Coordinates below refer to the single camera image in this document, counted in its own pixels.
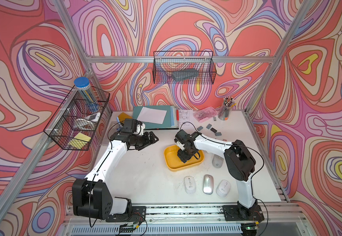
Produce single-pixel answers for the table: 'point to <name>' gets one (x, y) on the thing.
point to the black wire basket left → (72, 125)
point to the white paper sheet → (152, 115)
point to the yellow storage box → (173, 162)
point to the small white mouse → (189, 184)
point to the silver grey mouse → (208, 184)
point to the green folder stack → (171, 118)
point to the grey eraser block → (199, 128)
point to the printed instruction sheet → (185, 118)
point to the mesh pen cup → (226, 110)
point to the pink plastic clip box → (205, 113)
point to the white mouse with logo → (223, 188)
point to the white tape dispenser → (94, 117)
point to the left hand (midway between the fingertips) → (154, 141)
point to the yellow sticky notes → (83, 136)
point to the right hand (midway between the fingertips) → (188, 158)
